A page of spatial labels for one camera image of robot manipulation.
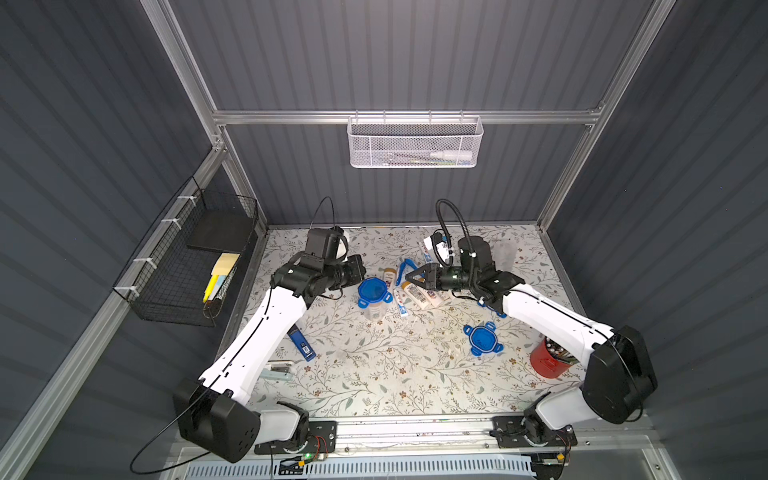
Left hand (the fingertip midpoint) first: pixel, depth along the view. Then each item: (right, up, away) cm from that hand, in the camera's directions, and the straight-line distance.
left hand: (370, 271), depth 75 cm
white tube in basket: (+25, +35, +17) cm, 46 cm away
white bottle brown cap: (+5, -4, +27) cm, 27 cm away
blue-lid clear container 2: (+48, +4, +36) cm, 60 cm away
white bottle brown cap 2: (+14, -9, +22) cm, 28 cm away
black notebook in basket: (-41, +11, +7) cm, 44 cm away
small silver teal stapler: (-26, -28, +8) cm, 39 cm away
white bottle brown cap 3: (+20, -10, +21) cm, 31 cm away
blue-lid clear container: (0, -8, +9) cm, 12 cm away
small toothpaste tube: (+8, -11, +24) cm, 27 cm away
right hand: (+11, -2, +1) cm, 11 cm away
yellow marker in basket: (-38, -4, -5) cm, 38 cm away
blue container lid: (+33, -21, +14) cm, 42 cm away
